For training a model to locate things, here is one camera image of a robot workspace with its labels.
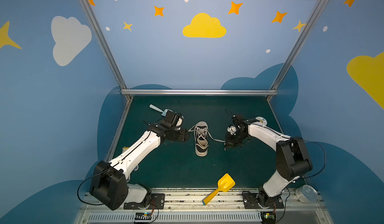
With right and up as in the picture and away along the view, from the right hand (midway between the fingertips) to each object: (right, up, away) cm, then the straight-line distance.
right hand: (225, 144), depth 89 cm
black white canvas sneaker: (-15, -4, -1) cm, 16 cm away
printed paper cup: (+26, +15, +9) cm, 32 cm away
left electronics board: (-45, -32, -16) cm, 57 cm away
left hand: (-25, +7, -6) cm, 27 cm away
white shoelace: (-13, +6, +4) cm, 15 cm away
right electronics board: (+18, -33, -16) cm, 41 cm away
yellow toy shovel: (-3, -20, -9) cm, 22 cm away
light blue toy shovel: (-43, +20, +25) cm, 53 cm away
